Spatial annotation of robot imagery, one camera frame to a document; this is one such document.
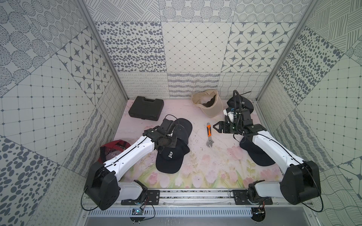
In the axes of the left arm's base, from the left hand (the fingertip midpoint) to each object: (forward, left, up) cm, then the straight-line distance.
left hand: (176, 142), depth 81 cm
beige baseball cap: (+43, -24, -10) cm, 50 cm away
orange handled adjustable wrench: (+8, -22, -13) cm, 26 cm away
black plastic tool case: (+33, +27, -7) cm, 43 cm away
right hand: (+9, -25, +2) cm, 27 cm away
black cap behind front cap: (+14, -3, -7) cm, 16 cm away
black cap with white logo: (-7, +4, -9) cm, 12 cm away
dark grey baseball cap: (+34, -49, -2) cm, 60 cm away
